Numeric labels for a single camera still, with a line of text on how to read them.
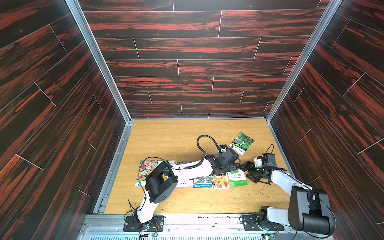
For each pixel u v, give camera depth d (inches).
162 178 21.3
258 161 32.9
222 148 30.9
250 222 28.9
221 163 25.2
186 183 34.0
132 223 28.5
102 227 28.9
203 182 34.2
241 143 41.3
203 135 32.0
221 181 34.8
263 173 26.5
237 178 34.9
